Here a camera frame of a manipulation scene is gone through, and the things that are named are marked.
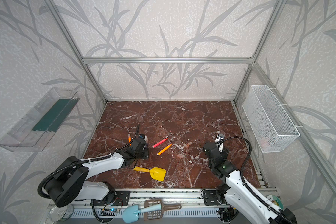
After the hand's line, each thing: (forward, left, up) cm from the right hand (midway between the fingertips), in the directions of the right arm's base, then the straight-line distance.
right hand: (214, 140), depth 83 cm
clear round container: (-36, +77, -5) cm, 86 cm away
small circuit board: (-35, +59, -13) cm, 69 cm away
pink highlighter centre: (+4, +35, -12) cm, 37 cm away
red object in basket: (-6, -23, +7) cm, 25 cm away
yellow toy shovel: (-16, +34, -10) cm, 39 cm away
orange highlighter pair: (+8, +56, -11) cm, 58 cm away
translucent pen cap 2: (-5, +20, -11) cm, 24 cm away
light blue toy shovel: (-35, +47, -12) cm, 60 cm away
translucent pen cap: (+4, +15, -12) cm, 19 cm away
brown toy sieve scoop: (-36, +33, -11) cm, 50 cm away
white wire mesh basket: (-6, -20, +23) cm, 31 cm away
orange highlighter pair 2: (0, +30, -12) cm, 33 cm away
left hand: (0, +40, -9) cm, 42 cm away
